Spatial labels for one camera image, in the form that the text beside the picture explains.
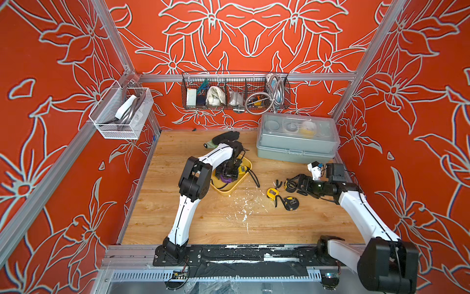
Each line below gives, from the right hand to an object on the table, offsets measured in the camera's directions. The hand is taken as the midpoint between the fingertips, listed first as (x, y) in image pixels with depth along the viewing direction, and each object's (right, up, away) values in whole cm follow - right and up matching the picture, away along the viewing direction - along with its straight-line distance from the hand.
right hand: (293, 183), depth 82 cm
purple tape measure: (-31, -1, +13) cm, 33 cm away
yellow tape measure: (-8, -7, +8) cm, 13 cm away
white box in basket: (-49, +42, +9) cm, 65 cm away
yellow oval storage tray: (-29, -3, +6) cm, 30 cm away
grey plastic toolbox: (+6, +22, +8) cm, 24 cm away
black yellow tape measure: (0, -10, +4) cm, 11 cm away
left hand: (-31, 0, +15) cm, 34 cm away
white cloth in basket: (-37, +42, +8) cm, 57 cm away
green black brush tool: (-35, +22, +33) cm, 53 cm away
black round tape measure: (+1, -4, +8) cm, 9 cm away
